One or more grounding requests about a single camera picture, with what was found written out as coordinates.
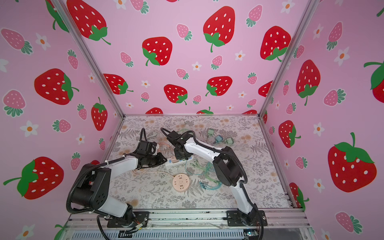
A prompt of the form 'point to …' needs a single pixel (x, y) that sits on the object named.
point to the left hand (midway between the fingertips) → (166, 159)
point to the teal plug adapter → (219, 138)
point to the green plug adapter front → (210, 132)
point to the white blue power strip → (169, 162)
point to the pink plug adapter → (174, 159)
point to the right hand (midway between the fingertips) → (182, 155)
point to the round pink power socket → (181, 182)
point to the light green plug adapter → (229, 140)
